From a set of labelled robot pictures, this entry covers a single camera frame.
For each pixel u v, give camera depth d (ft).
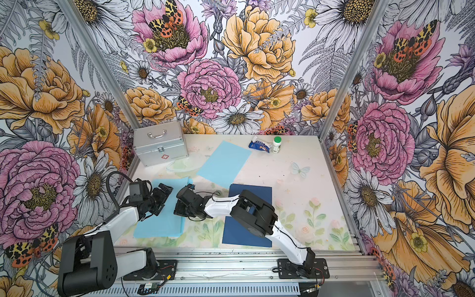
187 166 3.56
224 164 3.64
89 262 1.36
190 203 2.40
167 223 2.86
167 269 2.46
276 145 3.58
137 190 2.30
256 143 3.79
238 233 2.74
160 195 2.67
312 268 2.13
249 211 1.94
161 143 3.27
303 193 3.19
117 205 1.98
